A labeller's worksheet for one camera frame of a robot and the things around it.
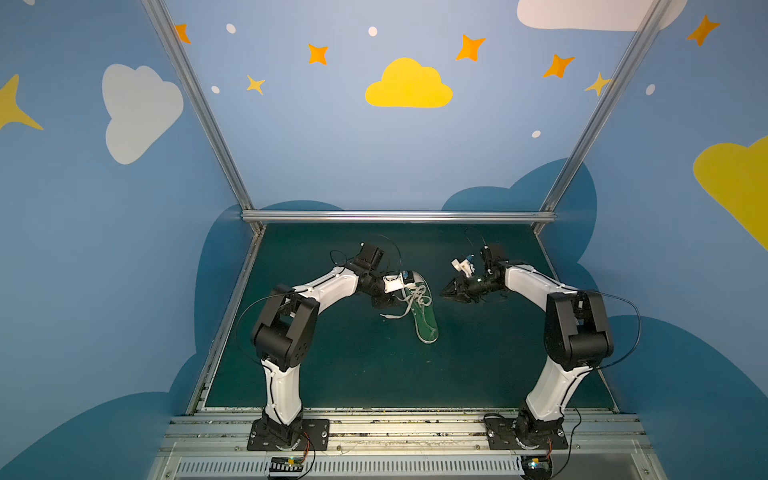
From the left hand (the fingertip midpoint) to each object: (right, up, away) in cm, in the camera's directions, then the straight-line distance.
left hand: (394, 290), depth 95 cm
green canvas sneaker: (+9, -5, -2) cm, 10 cm away
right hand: (+16, 0, -3) cm, 16 cm away
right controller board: (+35, -42, -22) cm, 58 cm away
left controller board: (-28, -41, -22) cm, 54 cm away
